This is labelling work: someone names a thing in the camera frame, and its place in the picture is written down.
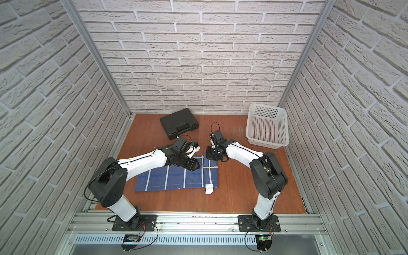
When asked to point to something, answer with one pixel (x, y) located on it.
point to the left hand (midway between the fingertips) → (199, 163)
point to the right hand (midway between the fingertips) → (208, 155)
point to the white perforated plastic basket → (266, 126)
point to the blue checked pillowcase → (166, 177)
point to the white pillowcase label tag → (209, 188)
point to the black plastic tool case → (179, 122)
